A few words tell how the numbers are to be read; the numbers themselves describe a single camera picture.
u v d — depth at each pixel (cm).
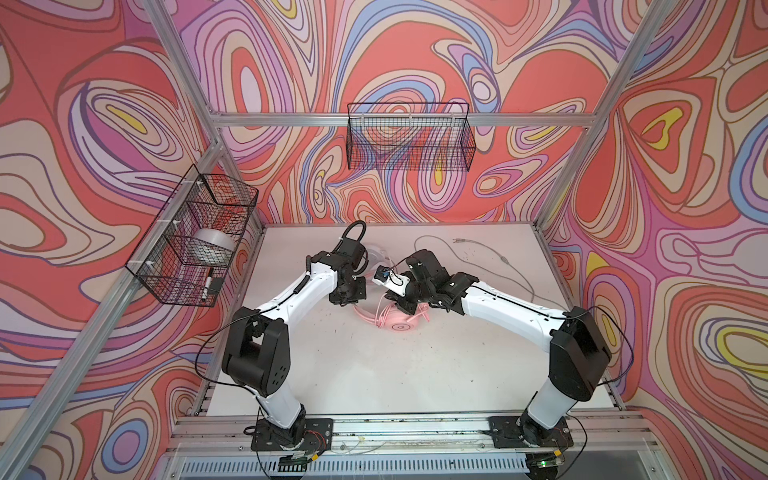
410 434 75
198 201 80
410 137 96
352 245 72
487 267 108
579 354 44
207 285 72
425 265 63
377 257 101
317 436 72
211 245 70
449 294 59
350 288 75
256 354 45
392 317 78
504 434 73
